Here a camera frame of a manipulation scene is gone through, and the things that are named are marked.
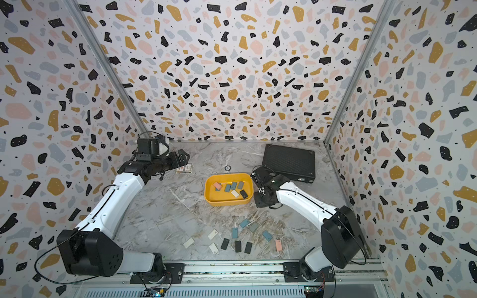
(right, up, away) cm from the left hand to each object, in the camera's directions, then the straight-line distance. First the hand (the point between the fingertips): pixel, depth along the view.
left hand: (182, 157), depth 82 cm
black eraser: (+27, -19, +15) cm, 36 cm away
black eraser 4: (+29, -40, 0) cm, 49 cm away
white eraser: (+22, -19, +15) cm, 33 cm away
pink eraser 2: (+42, -39, 0) cm, 57 cm away
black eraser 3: (+24, -39, 0) cm, 46 cm away
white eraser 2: (+13, -35, +2) cm, 37 cm away
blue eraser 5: (+13, -17, +16) cm, 26 cm away
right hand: (+35, -20, +3) cm, 41 cm away
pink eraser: (+12, -15, +18) cm, 26 cm away
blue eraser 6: (+23, -35, +3) cm, 42 cm away
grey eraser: (+31, -32, +4) cm, 45 cm away
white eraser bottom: (+14, -39, -2) cm, 42 cm away
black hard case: (+58, -4, +30) cm, 66 cm away
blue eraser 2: (+27, -31, +6) cm, 42 cm away
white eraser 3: (+3, -38, 0) cm, 38 cm away
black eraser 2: (+19, -38, 0) cm, 42 cm away
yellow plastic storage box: (+15, -21, +13) cm, 29 cm away
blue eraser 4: (+18, -17, +18) cm, 30 cm away
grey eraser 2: (+24, -15, +19) cm, 35 cm away
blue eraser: (+38, -35, +2) cm, 52 cm away
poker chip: (+17, -6, +28) cm, 33 cm away
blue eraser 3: (+21, -15, +19) cm, 32 cm away
